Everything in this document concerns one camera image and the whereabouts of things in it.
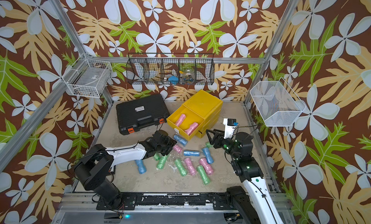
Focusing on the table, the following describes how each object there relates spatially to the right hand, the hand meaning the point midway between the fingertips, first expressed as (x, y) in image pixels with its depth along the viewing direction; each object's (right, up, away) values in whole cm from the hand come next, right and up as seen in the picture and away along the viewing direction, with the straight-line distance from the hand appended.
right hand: (209, 130), depth 70 cm
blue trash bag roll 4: (-38, -23, +14) cm, 46 cm away
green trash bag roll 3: (-14, -23, +14) cm, 31 cm away
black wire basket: (-22, +40, +28) cm, 53 cm away
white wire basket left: (-72, +31, +17) cm, 80 cm away
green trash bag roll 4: (0, -28, +10) cm, 30 cm away
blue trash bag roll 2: (-7, -16, +19) cm, 25 cm away
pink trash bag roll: (-8, 0, +13) cm, 15 cm away
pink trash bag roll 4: (+1, -23, +14) cm, 27 cm away
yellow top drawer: (-11, +3, +18) cm, 21 cm away
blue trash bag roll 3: (+3, -19, +18) cm, 26 cm away
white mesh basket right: (+42, +15, +13) cm, 47 cm away
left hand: (-16, -9, +20) cm, 27 cm away
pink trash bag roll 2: (-14, +4, +18) cm, 23 cm away
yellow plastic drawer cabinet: (+2, +14, +22) cm, 26 cm away
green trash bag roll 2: (-26, -20, +17) cm, 37 cm away
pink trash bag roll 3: (-8, -25, +13) cm, 29 cm away
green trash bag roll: (+3, -12, +23) cm, 26 cm away
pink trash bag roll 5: (-16, -14, +21) cm, 30 cm away
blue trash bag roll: (-15, -9, +24) cm, 30 cm away
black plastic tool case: (-41, +10, +35) cm, 55 cm away
